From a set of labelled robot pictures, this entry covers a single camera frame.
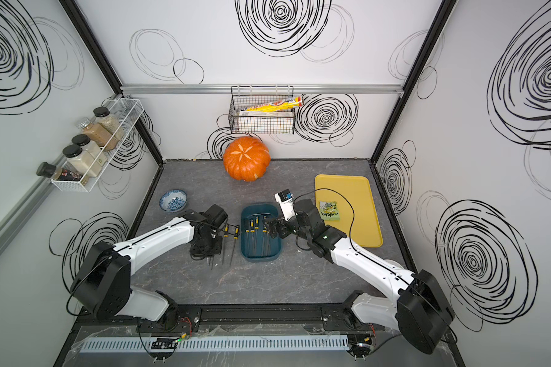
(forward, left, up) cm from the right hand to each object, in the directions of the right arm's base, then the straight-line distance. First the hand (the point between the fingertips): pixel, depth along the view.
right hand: (273, 216), depth 78 cm
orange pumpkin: (+32, +14, -4) cm, 36 cm away
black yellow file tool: (0, +16, -18) cm, 24 cm away
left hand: (-8, +22, -14) cm, 28 cm away
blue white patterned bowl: (+16, +47, -16) cm, 52 cm away
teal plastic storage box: (-3, +7, -17) cm, 19 cm away
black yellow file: (-10, +24, -20) cm, 33 cm away
